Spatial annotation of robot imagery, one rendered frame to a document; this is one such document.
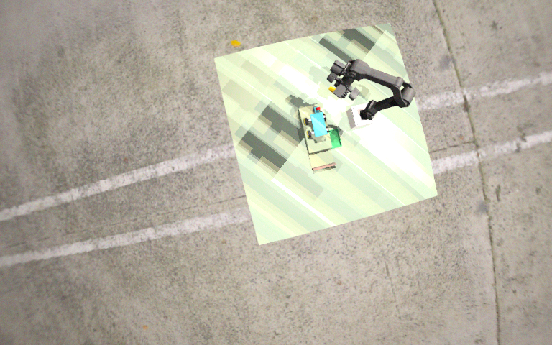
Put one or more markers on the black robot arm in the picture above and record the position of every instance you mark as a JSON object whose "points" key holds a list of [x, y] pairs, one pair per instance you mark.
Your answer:
{"points": [[355, 70]]}

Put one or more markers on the green tray floor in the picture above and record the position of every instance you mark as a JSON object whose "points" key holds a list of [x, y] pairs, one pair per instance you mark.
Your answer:
{"points": [[334, 138]]}

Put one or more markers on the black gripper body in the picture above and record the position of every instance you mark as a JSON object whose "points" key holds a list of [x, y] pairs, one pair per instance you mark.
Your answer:
{"points": [[353, 93]]}

